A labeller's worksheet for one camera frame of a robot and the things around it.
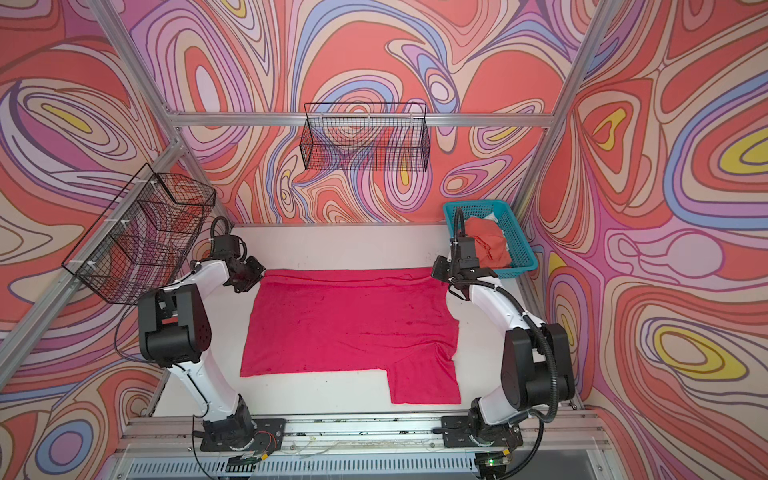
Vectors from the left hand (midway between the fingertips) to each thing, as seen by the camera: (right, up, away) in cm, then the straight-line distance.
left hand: (268, 269), depth 99 cm
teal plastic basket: (+87, +4, +2) cm, 87 cm away
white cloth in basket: (+81, +20, +16) cm, 85 cm away
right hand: (+57, 0, -8) cm, 58 cm away
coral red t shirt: (+76, +8, +1) cm, 76 cm away
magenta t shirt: (+36, -16, -4) cm, 39 cm away
